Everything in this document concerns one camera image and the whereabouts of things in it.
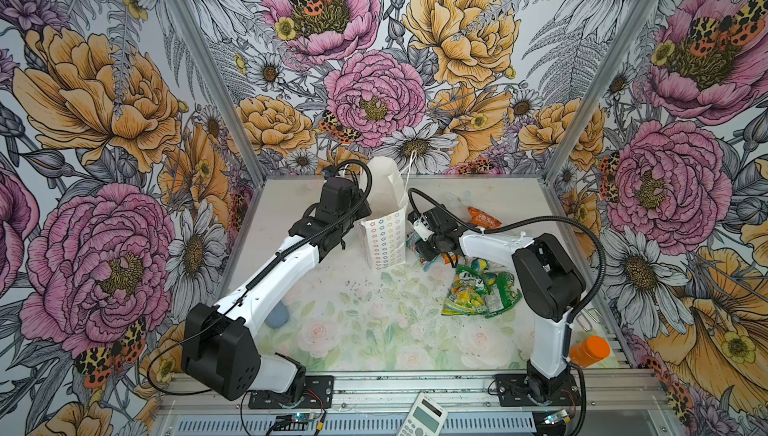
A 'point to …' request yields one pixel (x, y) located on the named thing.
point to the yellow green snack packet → (468, 293)
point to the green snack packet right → (502, 296)
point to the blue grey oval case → (278, 316)
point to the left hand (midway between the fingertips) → (362, 205)
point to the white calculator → (425, 417)
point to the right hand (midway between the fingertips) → (425, 251)
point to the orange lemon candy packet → (446, 258)
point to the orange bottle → (589, 351)
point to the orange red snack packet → (482, 219)
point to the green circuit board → (294, 422)
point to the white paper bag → (382, 233)
